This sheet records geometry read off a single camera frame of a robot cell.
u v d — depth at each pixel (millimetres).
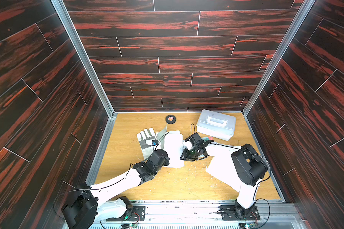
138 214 726
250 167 493
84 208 398
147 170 603
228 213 731
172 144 813
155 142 719
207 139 1029
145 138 1042
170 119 1160
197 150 718
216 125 983
